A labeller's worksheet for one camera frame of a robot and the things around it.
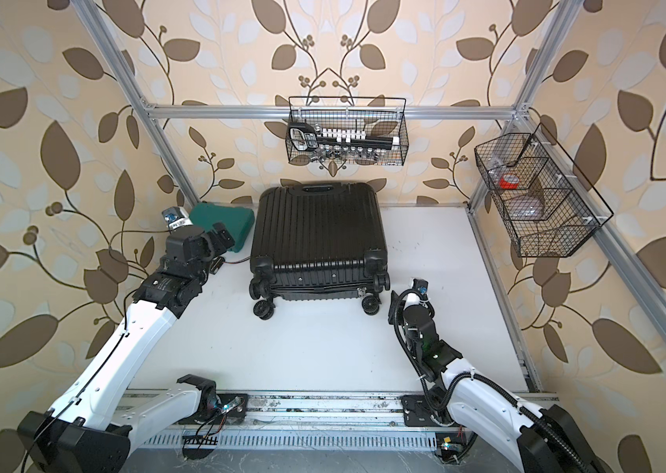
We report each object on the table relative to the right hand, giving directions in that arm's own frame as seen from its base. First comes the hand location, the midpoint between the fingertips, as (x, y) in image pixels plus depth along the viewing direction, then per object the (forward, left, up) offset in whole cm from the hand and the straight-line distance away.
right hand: (400, 294), depth 85 cm
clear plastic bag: (+10, -30, +25) cm, 40 cm away
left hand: (+9, +51, +22) cm, 57 cm away
